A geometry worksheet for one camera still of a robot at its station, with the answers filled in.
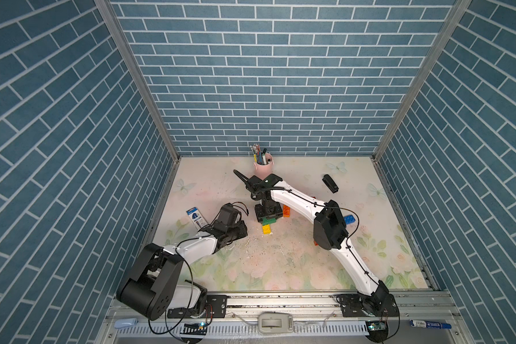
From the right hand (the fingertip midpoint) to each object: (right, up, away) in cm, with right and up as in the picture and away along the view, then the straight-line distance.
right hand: (267, 221), depth 93 cm
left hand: (-7, -3, -3) cm, 8 cm away
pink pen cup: (-2, +23, +12) cm, 26 cm away
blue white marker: (+53, -29, -24) cm, 65 cm away
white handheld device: (+3, -28, -24) cm, 37 cm away
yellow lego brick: (0, -3, -2) cm, 4 cm away
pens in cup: (-3, +29, +11) cm, 31 cm away
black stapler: (+32, +16, +14) cm, 38 cm away
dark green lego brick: (0, 0, -2) cm, 2 cm away
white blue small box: (-32, +1, +1) cm, 32 cm away
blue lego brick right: (+37, +1, +1) cm, 37 cm away
